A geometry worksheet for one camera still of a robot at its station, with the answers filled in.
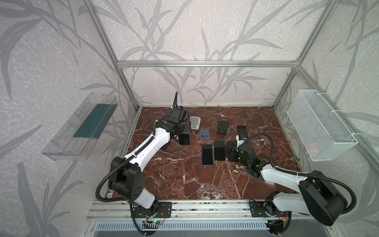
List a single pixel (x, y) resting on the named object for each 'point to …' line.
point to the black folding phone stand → (222, 127)
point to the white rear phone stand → (195, 122)
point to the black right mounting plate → (257, 209)
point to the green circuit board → (156, 222)
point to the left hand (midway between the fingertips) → (188, 122)
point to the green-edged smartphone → (207, 154)
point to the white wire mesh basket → (322, 134)
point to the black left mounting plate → (160, 209)
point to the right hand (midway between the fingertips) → (229, 143)
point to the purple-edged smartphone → (184, 139)
